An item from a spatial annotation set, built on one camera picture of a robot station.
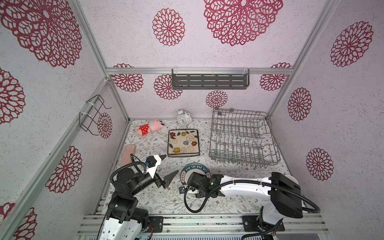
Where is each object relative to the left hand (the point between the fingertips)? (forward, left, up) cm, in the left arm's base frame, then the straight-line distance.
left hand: (170, 165), depth 66 cm
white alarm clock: (+47, -5, -17) cm, 50 cm away
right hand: (0, -12, -20) cm, 23 cm away
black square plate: (+29, -4, -22) cm, 36 cm away
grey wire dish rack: (+33, -45, -24) cm, 61 cm away
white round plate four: (+8, -7, -24) cm, 26 cm away
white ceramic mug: (+1, -65, -19) cm, 68 cm away
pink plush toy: (+42, +18, -19) cm, 49 cm away
